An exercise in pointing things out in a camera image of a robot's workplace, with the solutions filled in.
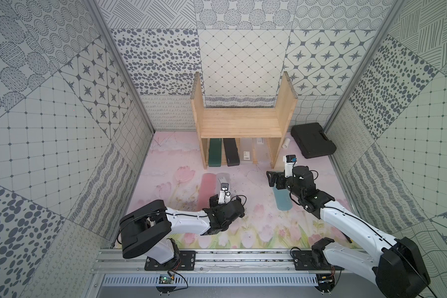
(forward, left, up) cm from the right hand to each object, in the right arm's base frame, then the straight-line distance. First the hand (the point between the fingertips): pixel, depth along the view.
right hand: (276, 173), depth 84 cm
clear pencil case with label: (+17, +13, -5) cm, 22 cm away
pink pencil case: (0, +34, -15) cm, 37 cm away
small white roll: (+28, -12, -10) cm, 32 cm away
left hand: (-7, +21, -8) cm, 23 cm away
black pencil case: (+18, +21, -6) cm, 29 cm away
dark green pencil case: (+17, +30, -6) cm, 35 cm away
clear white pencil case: (+5, +26, -13) cm, 30 cm away
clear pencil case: (+19, +4, -7) cm, 21 cm away
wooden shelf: (+18, +20, +14) cm, 31 cm away
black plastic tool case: (+31, -28, -11) cm, 43 cm away
